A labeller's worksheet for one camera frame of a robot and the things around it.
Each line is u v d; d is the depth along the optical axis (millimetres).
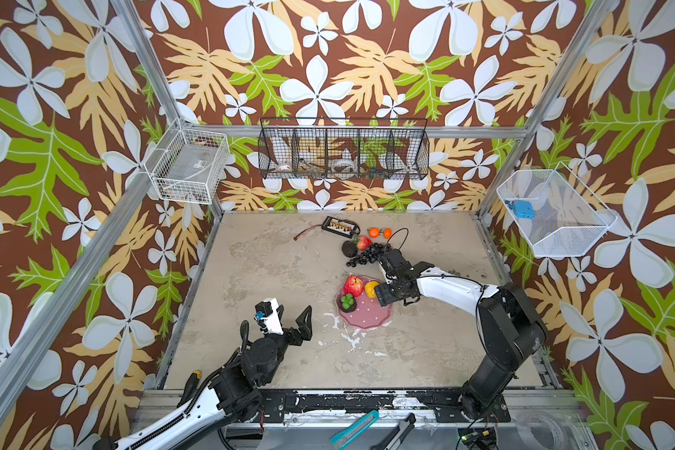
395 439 690
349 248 1020
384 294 837
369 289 912
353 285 905
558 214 815
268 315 648
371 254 1033
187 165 862
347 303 869
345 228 1135
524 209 861
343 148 968
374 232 1113
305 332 690
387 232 1110
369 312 908
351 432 705
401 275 672
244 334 586
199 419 534
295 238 1113
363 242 1057
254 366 551
